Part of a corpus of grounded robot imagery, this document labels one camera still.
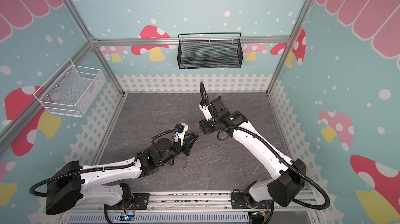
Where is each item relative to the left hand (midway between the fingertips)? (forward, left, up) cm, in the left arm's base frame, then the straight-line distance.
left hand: (196, 137), depth 75 cm
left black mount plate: (-25, +26, -19) cm, 41 cm away
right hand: (+6, -4, +3) cm, 8 cm away
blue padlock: (+1, 0, +3) cm, 3 cm away
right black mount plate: (-24, -21, -18) cm, 37 cm away
